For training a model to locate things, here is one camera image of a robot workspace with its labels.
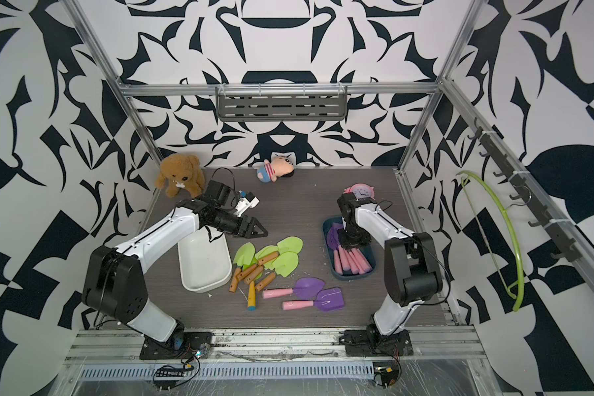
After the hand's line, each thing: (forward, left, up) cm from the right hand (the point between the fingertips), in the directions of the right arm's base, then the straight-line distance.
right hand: (352, 241), depth 91 cm
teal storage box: (-4, -5, -1) cm, 7 cm away
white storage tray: (-7, +53, -3) cm, 54 cm away
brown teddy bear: (+24, +64, +14) cm, 70 cm away
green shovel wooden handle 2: (+1, +22, -4) cm, 23 cm away
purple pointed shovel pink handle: (-8, -3, 0) cm, 9 cm away
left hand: (-1, +32, +10) cm, 34 cm away
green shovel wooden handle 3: (-7, +25, -4) cm, 26 cm away
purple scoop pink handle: (-15, +18, -4) cm, 24 cm away
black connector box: (-39, -6, -6) cm, 40 cm away
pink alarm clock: (+26, -8, -3) cm, 27 cm away
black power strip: (-38, +57, -7) cm, 69 cm away
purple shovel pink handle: (-8, +1, -1) cm, 8 cm away
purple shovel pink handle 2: (-19, +10, -4) cm, 22 cm away
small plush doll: (+36, +27, +4) cm, 45 cm away
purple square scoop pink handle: (-8, +6, -2) cm, 10 cm away
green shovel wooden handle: (-4, +39, -3) cm, 40 cm away
